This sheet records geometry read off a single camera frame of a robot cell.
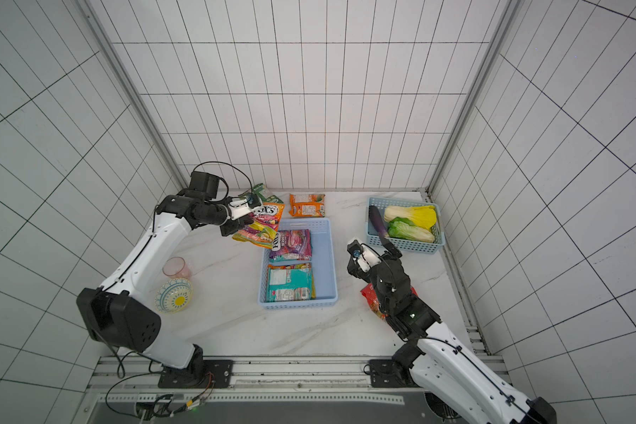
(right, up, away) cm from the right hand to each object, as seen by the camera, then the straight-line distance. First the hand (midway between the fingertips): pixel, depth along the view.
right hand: (361, 241), depth 74 cm
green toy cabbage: (+20, +2, +23) cm, 31 cm away
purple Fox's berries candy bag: (-22, -3, +21) cm, 31 cm away
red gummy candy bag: (+6, -21, +9) cm, 23 cm away
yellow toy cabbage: (+28, +7, +25) cm, 38 cm away
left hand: (-36, +6, +7) cm, 37 cm away
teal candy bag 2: (-22, -15, +13) cm, 30 cm away
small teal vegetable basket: (+8, 0, +25) cm, 26 cm away
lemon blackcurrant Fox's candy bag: (-29, +6, +5) cm, 30 cm away
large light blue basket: (-11, -9, +23) cm, 27 cm away
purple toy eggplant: (+12, +5, +31) cm, 34 cm away
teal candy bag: (-23, -8, +21) cm, 32 cm away
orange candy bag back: (-17, +11, +38) cm, 44 cm away
